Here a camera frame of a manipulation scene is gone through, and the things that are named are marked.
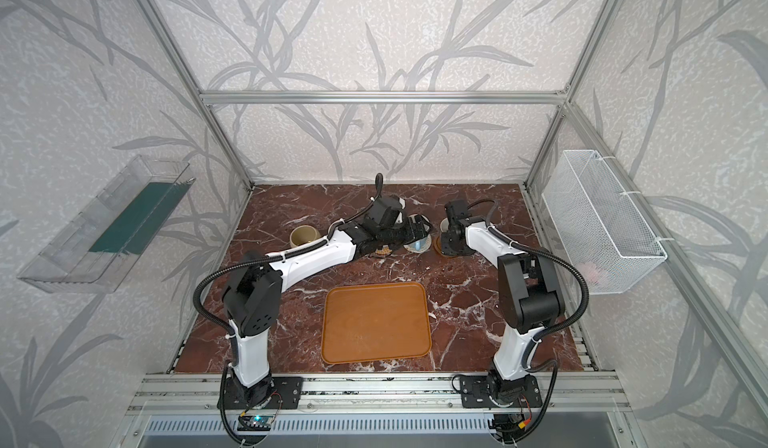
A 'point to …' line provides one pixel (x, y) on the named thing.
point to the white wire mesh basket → (601, 225)
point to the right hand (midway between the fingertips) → (453, 239)
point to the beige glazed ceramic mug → (301, 234)
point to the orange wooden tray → (375, 322)
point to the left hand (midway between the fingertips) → (429, 224)
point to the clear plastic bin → (99, 247)
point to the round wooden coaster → (438, 247)
